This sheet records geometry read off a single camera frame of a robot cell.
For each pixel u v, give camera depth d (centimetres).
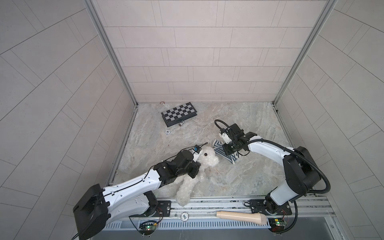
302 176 44
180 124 102
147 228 65
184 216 69
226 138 79
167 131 99
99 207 39
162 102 120
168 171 58
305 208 72
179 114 105
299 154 46
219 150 77
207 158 74
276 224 68
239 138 67
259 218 66
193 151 68
